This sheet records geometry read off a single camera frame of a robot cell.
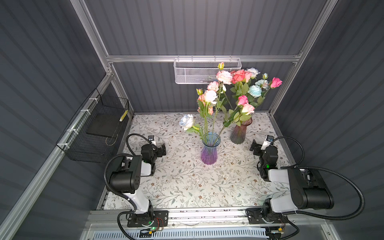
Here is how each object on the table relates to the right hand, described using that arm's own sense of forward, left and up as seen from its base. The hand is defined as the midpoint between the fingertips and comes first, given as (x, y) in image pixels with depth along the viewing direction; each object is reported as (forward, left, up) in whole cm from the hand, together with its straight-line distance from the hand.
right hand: (264, 142), depth 90 cm
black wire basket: (-7, +92, +20) cm, 95 cm away
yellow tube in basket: (+6, +82, +19) cm, 84 cm away
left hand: (+2, +68, -4) cm, 69 cm away
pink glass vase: (+9, +14, -3) cm, 17 cm away
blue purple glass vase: (-3, +33, +6) cm, 34 cm away
